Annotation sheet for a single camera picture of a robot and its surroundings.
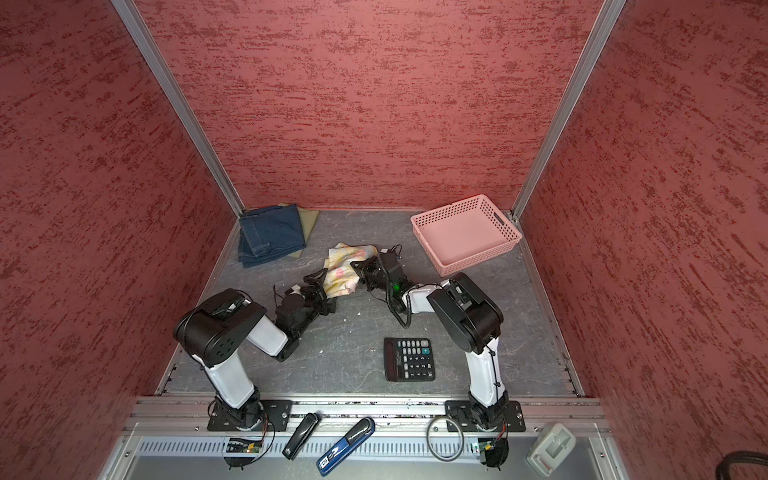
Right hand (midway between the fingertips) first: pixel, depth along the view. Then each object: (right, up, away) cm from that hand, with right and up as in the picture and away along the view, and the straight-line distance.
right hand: (347, 266), depth 92 cm
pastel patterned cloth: (-1, -3, -3) cm, 4 cm away
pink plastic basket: (+42, +11, +21) cm, 48 cm away
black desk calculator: (+19, -25, -11) cm, 33 cm away
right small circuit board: (+39, -44, -20) cm, 62 cm away
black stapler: (-8, -38, -22) cm, 45 cm away
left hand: (-4, -5, -1) cm, 6 cm away
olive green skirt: (-20, +16, +23) cm, 35 cm away
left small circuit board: (-24, -43, -19) cm, 53 cm away
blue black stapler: (+5, -38, -25) cm, 45 cm away
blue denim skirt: (-30, +11, +12) cm, 34 cm away
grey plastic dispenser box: (+52, -41, -24) cm, 70 cm away
